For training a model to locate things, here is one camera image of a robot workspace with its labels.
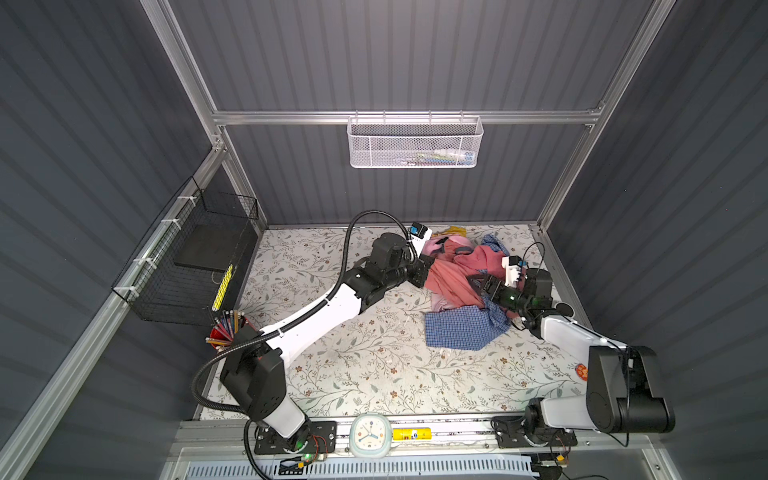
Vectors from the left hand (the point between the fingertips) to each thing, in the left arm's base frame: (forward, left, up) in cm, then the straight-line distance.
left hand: (432, 257), depth 77 cm
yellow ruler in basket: (-7, +51, +1) cm, 51 cm away
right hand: (0, -17, -15) cm, 22 cm away
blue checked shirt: (-10, -11, -21) cm, 26 cm away
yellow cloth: (+34, -16, -25) cm, 45 cm away
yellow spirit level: (-36, +8, -25) cm, 44 cm away
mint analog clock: (-36, +18, -24) cm, 46 cm away
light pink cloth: (+20, -6, -19) cm, 28 cm away
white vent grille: (-43, -13, -28) cm, 53 cm away
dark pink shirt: (-3, -4, -5) cm, 7 cm away
